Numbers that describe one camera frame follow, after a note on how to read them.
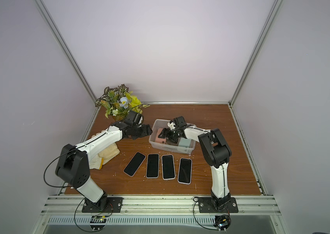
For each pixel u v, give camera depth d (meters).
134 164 0.88
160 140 0.96
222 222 0.70
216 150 0.53
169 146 0.90
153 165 0.85
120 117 0.87
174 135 0.87
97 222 0.72
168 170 0.83
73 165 0.45
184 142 0.95
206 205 0.72
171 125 0.94
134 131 0.73
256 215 0.71
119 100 0.98
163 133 0.88
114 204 0.74
